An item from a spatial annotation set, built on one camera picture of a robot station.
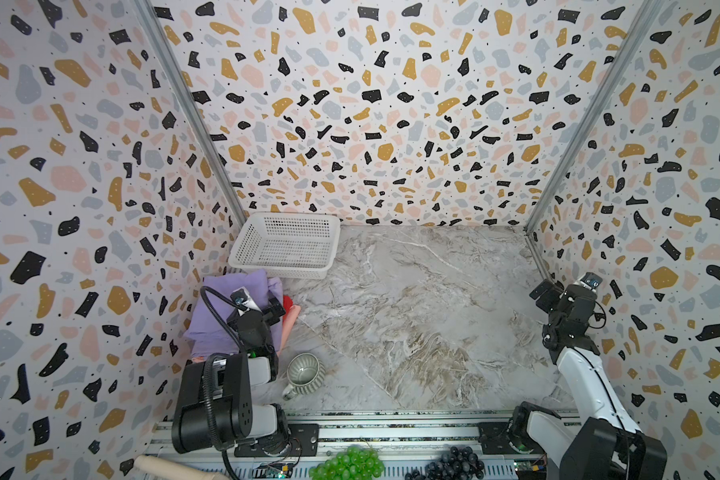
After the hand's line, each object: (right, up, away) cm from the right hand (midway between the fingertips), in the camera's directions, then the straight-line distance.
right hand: (559, 283), depth 81 cm
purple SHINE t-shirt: (-84, -1, +7) cm, 84 cm away
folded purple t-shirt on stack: (-96, -15, +1) cm, 97 cm away
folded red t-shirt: (-79, -8, +17) cm, 81 cm away
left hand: (-85, -4, +5) cm, 85 cm away
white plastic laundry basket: (-82, +11, +36) cm, 90 cm away
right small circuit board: (-12, -43, -9) cm, 45 cm away
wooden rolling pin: (-103, -42, -12) cm, 111 cm away
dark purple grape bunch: (-32, -39, -15) cm, 52 cm away
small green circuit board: (-73, -44, -10) cm, 86 cm away
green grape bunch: (-55, -39, -14) cm, 69 cm away
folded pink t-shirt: (-77, -12, +13) cm, 79 cm away
